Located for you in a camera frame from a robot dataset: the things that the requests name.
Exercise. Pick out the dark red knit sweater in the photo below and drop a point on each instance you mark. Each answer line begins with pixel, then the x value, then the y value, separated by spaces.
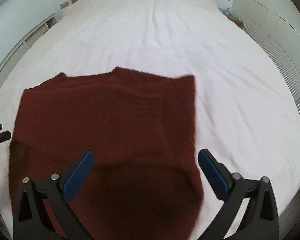
pixel 102 130

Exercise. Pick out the wooden nightstand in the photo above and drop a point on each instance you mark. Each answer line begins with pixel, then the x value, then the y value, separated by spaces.
pixel 236 20

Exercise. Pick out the bed with white cover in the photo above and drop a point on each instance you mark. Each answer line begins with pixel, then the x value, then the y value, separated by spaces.
pixel 177 42

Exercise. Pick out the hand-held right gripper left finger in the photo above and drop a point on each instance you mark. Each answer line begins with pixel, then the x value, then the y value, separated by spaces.
pixel 77 177

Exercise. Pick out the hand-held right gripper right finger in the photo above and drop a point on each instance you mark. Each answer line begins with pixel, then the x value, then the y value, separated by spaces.
pixel 215 177

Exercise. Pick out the white low louvre cabinet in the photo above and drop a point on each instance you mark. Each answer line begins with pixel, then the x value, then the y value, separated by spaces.
pixel 22 42

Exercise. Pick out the white wardrobe with louvre doors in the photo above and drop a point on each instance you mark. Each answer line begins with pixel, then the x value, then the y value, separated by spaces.
pixel 277 30

